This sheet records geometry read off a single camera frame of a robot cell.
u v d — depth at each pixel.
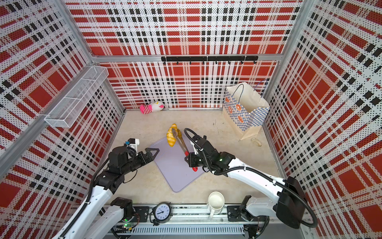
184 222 0.72
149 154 0.68
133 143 0.70
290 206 0.39
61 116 0.68
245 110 0.85
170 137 0.84
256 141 1.01
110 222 0.56
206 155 0.56
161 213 0.72
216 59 0.89
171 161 0.88
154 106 1.15
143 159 0.66
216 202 0.78
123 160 0.61
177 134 0.86
